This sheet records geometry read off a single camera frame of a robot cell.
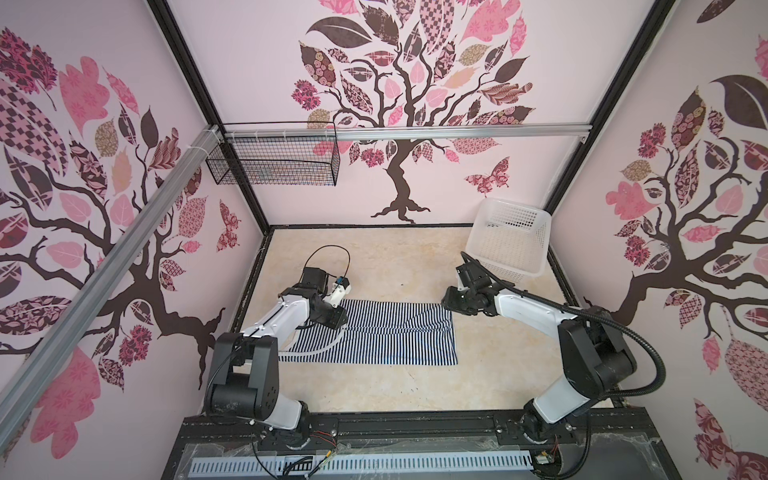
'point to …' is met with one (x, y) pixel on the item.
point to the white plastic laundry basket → (510, 238)
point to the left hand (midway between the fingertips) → (341, 321)
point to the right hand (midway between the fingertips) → (445, 298)
